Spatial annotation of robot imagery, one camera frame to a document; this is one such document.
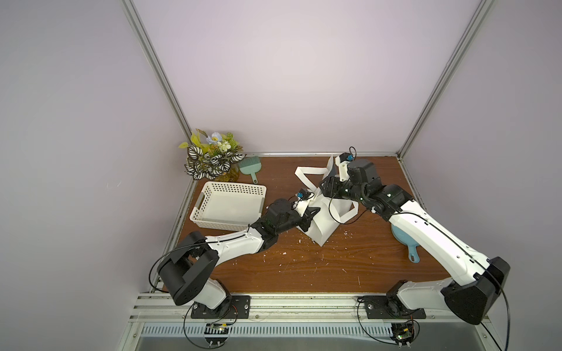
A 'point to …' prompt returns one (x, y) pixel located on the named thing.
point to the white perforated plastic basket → (228, 205)
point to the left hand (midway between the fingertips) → (322, 210)
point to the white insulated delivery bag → (333, 210)
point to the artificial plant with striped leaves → (214, 156)
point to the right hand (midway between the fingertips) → (325, 179)
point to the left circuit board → (216, 328)
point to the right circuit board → (402, 333)
